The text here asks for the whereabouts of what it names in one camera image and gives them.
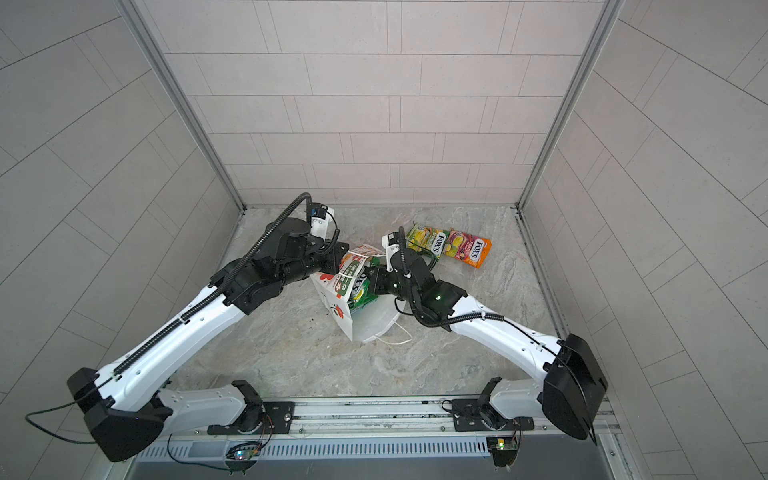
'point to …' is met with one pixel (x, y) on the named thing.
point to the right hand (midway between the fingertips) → (362, 274)
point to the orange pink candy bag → (467, 248)
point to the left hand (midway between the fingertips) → (356, 244)
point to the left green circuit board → (245, 453)
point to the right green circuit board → (503, 449)
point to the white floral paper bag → (370, 321)
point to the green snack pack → (361, 292)
